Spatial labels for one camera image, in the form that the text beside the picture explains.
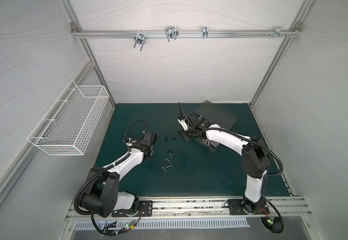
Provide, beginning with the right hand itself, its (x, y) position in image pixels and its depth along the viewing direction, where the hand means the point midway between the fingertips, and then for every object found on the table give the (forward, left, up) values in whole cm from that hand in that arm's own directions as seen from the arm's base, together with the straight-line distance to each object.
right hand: (185, 130), depth 91 cm
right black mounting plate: (-38, -27, -9) cm, 47 cm away
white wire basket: (-14, +55, +21) cm, 60 cm away
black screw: (0, +13, -11) cm, 17 cm away
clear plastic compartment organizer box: (+25, -20, -12) cm, 34 cm away
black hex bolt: (-9, +10, -9) cm, 16 cm away
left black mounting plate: (-42, +19, -11) cm, 47 cm away
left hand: (-7, +25, -3) cm, 26 cm away
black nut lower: (-17, +3, -10) cm, 20 cm away
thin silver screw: (-21, +12, -10) cm, 26 cm away
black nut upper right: (+1, +7, -10) cm, 13 cm away
